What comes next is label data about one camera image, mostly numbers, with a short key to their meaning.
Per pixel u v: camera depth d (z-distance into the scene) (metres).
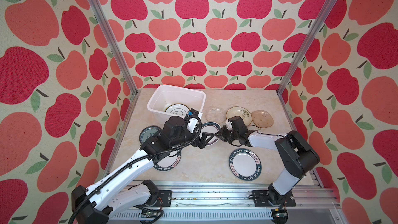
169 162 0.85
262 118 1.05
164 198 0.74
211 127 0.98
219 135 0.88
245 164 0.85
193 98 1.01
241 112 1.08
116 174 0.43
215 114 1.08
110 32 0.88
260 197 0.73
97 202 0.39
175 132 0.54
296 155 0.46
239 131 0.75
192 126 0.60
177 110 1.04
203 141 0.60
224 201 0.75
